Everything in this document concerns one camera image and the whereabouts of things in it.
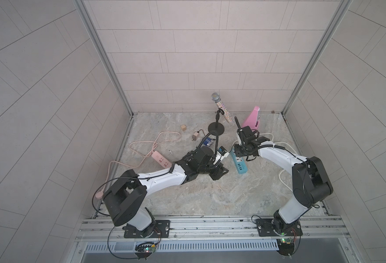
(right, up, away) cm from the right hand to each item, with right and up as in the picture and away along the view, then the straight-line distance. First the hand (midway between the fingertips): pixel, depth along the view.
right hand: (237, 149), depth 93 cm
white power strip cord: (+24, +5, +9) cm, 26 cm away
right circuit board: (+15, -37, -24) cm, 47 cm away
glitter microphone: (-13, +29, -6) cm, 32 cm away
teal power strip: (+1, -7, -4) cm, 8 cm away
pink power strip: (-43, -5, -4) cm, 43 cm away
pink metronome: (+12, +17, +8) cm, 22 cm away
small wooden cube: (-33, +12, +14) cm, 38 cm away
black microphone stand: (-11, +14, +14) cm, 22 cm away
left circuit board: (-44, -36, -28) cm, 63 cm away
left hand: (-8, -7, -14) cm, 17 cm away
